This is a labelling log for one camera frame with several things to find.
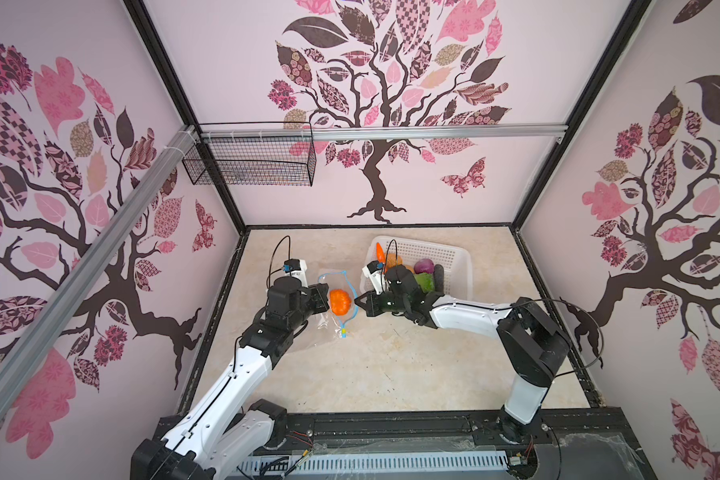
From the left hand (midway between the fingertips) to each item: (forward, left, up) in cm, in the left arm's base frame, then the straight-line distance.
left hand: (330, 290), depth 78 cm
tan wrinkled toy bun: (+21, -19, -14) cm, 32 cm away
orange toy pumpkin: (-1, -3, -5) cm, 5 cm away
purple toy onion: (+19, -30, -14) cm, 38 cm away
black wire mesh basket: (+65, +38, -3) cm, 76 cm away
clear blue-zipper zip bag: (-8, 0, -5) cm, 10 cm away
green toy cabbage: (+8, -28, -8) cm, 31 cm away
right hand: (+2, -7, -7) cm, 10 cm away
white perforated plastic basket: (+21, -42, -14) cm, 49 cm away
